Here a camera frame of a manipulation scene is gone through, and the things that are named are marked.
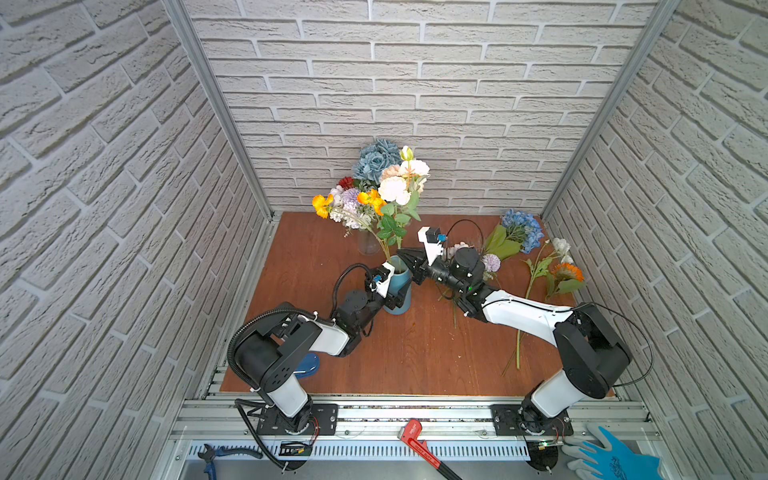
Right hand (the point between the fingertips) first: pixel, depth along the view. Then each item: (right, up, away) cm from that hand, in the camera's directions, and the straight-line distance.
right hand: (403, 250), depth 78 cm
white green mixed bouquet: (+29, -3, +17) cm, 33 cm away
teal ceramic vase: (0, -7, 0) cm, 7 cm away
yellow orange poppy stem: (-21, +12, -1) cm, 25 cm away
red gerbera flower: (-17, +21, +14) cm, 31 cm away
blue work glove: (+50, -50, -9) cm, 71 cm away
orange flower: (+54, -10, +19) cm, 59 cm away
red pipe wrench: (+2, -44, -7) cm, 45 cm away
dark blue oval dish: (-26, -31, +1) cm, 41 cm away
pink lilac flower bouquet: (-15, +11, +2) cm, 19 cm away
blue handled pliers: (-46, -48, -9) cm, 67 cm away
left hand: (+1, -6, +6) cm, 8 cm away
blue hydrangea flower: (+47, +9, +29) cm, 56 cm away
